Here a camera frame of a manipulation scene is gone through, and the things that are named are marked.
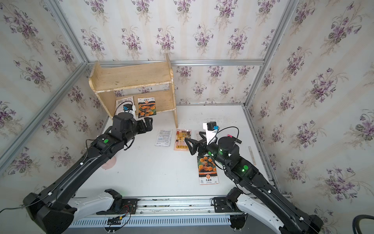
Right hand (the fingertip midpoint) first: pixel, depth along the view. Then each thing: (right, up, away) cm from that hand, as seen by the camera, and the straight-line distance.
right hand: (194, 136), depth 65 cm
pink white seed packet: (+4, -5, +36) cm, 37 cm away
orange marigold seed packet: (-29, +16, +26) cm, 42 cm away
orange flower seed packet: (+9, -25, +19) cm, 33 cm away
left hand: (-24, +7, +9) cm, 27 cm away
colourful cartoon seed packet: (-8, -9, +31) cm, 34 cm away
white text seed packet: (-47, +18, +28) cm, 58 cm away
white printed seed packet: (-20, -5, +36) cm, 42 cm away
